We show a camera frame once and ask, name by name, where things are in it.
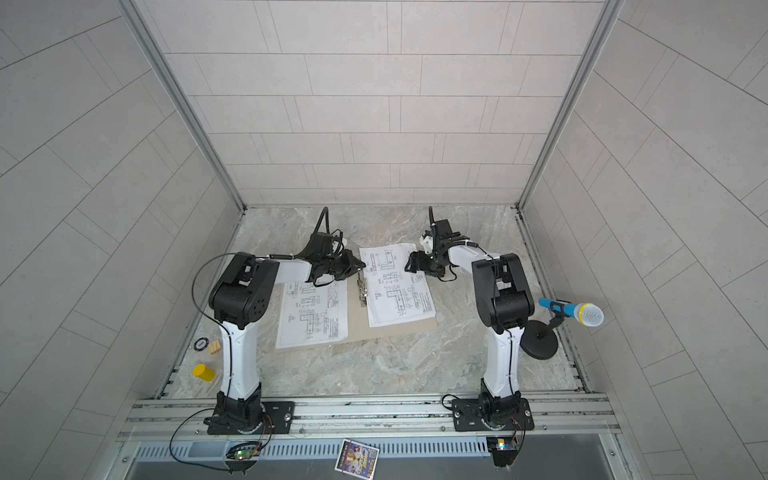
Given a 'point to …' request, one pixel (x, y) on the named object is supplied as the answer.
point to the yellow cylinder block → (203, 372)
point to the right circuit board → (504, 449)
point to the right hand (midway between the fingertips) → (415, 267)
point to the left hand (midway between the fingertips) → (372, 259)
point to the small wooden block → (214, 347)
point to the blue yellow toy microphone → (588, 314)
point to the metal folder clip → (362, 285)
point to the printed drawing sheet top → (312, 315)
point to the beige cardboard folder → (357, 319)
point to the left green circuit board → (243, 451)
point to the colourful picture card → (357, 459)
